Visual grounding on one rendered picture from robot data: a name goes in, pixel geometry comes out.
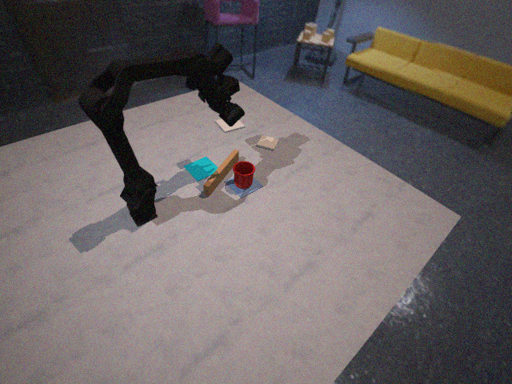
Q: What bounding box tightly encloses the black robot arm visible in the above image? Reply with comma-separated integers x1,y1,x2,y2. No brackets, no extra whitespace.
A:
78,42,240,227

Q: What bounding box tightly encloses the beige square pad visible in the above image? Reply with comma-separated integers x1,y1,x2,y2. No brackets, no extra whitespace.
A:
215,119,245,133

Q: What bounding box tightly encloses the orange wooden bar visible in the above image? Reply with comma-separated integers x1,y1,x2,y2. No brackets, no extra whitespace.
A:
203,150,239,196

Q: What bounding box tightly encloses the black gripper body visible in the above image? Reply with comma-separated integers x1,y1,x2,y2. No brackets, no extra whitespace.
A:
198,84,245,126

